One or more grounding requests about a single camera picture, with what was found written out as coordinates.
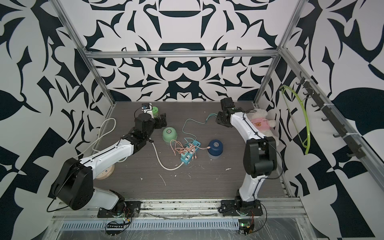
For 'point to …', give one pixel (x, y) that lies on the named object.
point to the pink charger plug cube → (190, 145)
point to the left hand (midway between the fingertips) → (157, 112)
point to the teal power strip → (186, 156)
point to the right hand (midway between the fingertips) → (221, 118)
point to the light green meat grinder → (169, 133)
